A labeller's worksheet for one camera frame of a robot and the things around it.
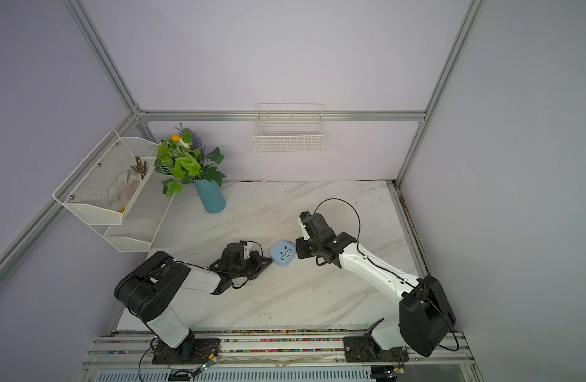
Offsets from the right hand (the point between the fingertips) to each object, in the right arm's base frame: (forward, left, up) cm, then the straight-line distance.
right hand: (301, 248), depth 84 cm
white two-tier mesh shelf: (+10, +64, +1) cm, 65 cm away
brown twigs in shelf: (+22, +56, +21) cm, 64 cm away
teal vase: (+27, +39, 0) cm, 47 cm away
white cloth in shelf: (+13, +59, +19) cm, 64 cm away
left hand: (0, +10, -9) cm, 13 cm away
